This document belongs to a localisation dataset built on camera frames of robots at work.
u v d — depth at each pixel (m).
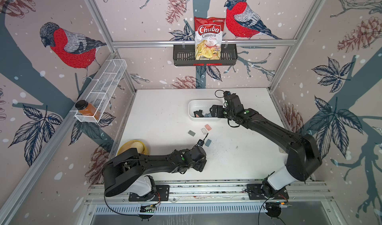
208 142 0.92
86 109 0.60
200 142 0.76
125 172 0.42
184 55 0.95
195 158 0.65
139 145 0.83
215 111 0.78
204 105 1.09
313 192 0.74
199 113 1.04
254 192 0.73
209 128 0.98
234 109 0.65
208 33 0.85
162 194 0.73
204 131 0.96
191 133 0.97
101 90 0.79
